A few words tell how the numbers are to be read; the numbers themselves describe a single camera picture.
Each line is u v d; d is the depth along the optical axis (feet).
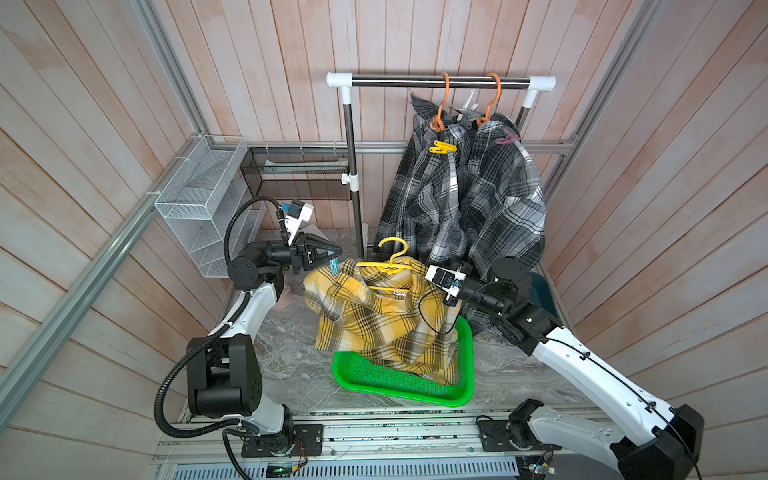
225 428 2.14
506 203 2.08
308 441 2.39
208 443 2.46
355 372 2.76
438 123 2.09
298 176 3.51
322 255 2.13
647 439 1.30
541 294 3.22
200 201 2.51
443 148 1.97
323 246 2.08
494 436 2.39
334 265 2.09
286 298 3.07
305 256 1.98
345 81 1.95
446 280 1.76
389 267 2.15
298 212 1.91
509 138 1.90
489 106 2.07
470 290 1.96
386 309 2.25
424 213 2.39
